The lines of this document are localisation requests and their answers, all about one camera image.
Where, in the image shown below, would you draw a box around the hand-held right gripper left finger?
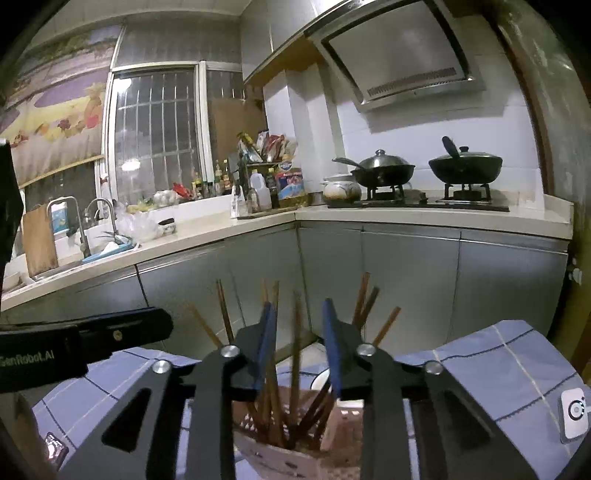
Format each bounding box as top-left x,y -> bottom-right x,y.
60,302 -> 278,480

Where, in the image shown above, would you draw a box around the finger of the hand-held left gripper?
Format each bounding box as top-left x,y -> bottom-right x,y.
76,308 -> 174,361

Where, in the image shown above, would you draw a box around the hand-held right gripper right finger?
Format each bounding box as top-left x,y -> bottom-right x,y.
323,298 -> 539,480

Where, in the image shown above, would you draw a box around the bundle of wooden chopsticks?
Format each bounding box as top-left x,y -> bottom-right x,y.
187,272 -> 402,450

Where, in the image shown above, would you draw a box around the pink smiley utensil holder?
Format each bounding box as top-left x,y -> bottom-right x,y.
231,388 -> 365,480

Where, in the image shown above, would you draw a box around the person's left forearm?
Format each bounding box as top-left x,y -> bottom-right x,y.
0,392 -> 47,480

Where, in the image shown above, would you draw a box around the blue sink tray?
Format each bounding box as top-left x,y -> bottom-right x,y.
82,240 -> 141,265

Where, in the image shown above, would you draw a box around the black smartphone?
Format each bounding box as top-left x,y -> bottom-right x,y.
44,431 -> 70,463

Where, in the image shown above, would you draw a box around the grey kitchen cabinets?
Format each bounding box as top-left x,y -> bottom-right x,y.
0,222 -> 568,365

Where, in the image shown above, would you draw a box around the clear plastic bags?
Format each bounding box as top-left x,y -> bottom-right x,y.
115,200 -> 160,241

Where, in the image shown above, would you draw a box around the tall steel faucet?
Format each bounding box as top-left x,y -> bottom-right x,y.
46,196 -> 92,259

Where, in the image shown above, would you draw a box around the wooden cutting board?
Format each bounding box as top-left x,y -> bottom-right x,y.
22,203 -> 60,278

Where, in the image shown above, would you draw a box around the curved steel faucet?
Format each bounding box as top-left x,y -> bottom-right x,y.
84,198 -> 116,232

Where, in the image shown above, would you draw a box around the blue label detergent bottle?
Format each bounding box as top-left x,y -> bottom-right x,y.
51,203 -> 70,234

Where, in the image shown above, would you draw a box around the white plastic jug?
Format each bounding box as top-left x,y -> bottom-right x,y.
249,170 -> 273,212

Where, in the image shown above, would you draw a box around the white ceramic pot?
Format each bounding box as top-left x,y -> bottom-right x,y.
322,174 -> 363,204

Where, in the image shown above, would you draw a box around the large cooking oil bottle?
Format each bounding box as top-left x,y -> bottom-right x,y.
276,159 -> 309,208

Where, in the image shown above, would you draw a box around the row of condiment bottles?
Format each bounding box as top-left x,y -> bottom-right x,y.
191,159 -> 234,200

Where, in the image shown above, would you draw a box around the blue checked tablecloth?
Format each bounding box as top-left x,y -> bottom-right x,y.
30,319 -> 591,480

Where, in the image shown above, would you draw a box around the black gas stove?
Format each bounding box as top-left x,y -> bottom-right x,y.
360,182 -> 511,213

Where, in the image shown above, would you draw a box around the wok with steel lid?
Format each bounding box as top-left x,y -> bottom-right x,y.
332,148 -> 416,188

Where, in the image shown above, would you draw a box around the pile of seasoning packets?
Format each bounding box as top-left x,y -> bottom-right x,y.
237,131 -> 298,164

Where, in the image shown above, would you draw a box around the barred kitchen window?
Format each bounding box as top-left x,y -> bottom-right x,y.
108,62 -> 243,204

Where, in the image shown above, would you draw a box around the brown cardboard sheet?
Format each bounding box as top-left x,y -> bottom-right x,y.
210,97 -> 269,163

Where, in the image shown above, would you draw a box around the black wok with black lid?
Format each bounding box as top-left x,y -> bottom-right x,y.
428,136 -> 504,184

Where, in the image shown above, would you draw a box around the fruit print window blind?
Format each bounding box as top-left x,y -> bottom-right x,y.
0,25 -> 123,185

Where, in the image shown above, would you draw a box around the small white round-dial device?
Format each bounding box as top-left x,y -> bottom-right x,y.
556,388 -> 591,445

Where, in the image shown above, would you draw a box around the steel range hood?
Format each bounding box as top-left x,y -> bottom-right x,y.
305,0 -> 488,112

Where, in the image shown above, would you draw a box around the grey wall cabinet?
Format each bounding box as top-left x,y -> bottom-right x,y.
242,0 -> 324,86

